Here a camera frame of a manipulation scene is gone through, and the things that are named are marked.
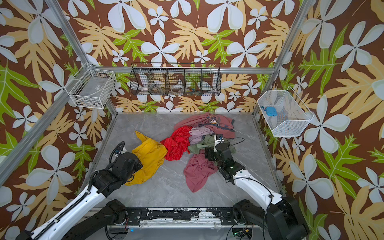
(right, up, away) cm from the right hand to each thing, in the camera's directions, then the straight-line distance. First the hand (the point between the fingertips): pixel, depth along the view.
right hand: (210, 146), depth 85 cm
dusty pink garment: (+12, +12, +23) cm, 29 cm away
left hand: (-39, -6, -7) cm, 40 cm away
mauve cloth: (-7, +7, +13) cm, 16 cm away
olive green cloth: (0, +3, +5) cm, 6 cm away
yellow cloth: (-34, -5, -1) cm, 34 cm away
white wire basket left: (-68, +33, +1) cm, 76 cm away
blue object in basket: (+35, +21, +1) cm, 41 cm away
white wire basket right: (+44, +17, -7) cm, 47 cm away
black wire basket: (-21, +43, +12) cm, 49 cm away
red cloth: (-19, +1, +6) cm, 20 cm away
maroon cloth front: (-7, -14, +2) cm, 16 cm away
